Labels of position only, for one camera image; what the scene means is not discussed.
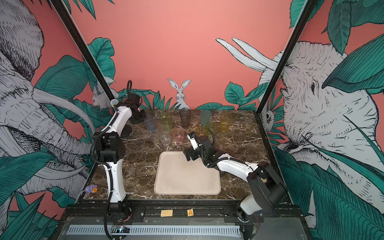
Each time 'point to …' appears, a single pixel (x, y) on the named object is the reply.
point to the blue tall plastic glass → (151, 125)
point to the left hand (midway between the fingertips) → (143, 116)
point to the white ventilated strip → (101, 229)
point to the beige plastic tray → (174, 175)
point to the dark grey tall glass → (185, 114)
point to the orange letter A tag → (190, 212)
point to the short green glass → (212, 127)
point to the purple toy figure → (89, 189)
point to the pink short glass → (178, 134)
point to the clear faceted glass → (163, 131)
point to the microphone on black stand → (114, 102)
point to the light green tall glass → (166, 118)
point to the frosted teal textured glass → (205, 116)
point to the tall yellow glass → (225, 122)
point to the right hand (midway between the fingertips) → (187, 146)
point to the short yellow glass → (201, 130)
